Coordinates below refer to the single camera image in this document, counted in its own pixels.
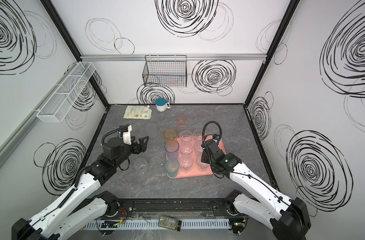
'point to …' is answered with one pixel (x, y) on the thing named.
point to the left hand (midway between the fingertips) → (142, 136)
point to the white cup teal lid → (162, 104)
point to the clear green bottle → (170, 222)
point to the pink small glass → (181, 118)
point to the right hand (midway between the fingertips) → (202, 154)
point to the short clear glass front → (140, 165)
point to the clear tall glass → (185, 162)
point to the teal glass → (171, 166)
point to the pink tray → (188, 148)
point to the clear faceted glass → (186, 136)
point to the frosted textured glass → (150, 129)
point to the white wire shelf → (58, 105)
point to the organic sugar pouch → (138, 112)
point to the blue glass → (171, 147)
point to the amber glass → (170, 133)
